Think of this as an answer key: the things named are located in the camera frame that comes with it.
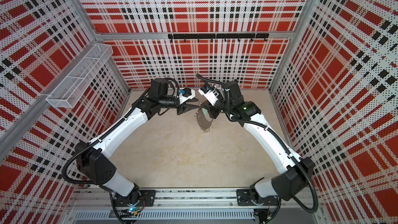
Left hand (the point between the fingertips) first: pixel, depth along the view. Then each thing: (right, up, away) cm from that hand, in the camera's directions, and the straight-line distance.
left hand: (197, 103), depth 73 cm
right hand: (+3, -1, -2) cm, 4 cm away
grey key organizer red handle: (+4, -11, +5) cm, 13 cm away
